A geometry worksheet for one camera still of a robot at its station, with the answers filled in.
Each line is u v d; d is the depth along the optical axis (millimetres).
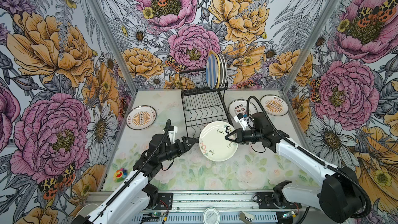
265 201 736
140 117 1052
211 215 654
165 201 734
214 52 941
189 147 688
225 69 832
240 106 1138
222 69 831
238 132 725
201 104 1107
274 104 1122
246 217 686
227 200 761
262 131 638
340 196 404
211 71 926
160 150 618
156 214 714
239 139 701
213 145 793
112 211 440
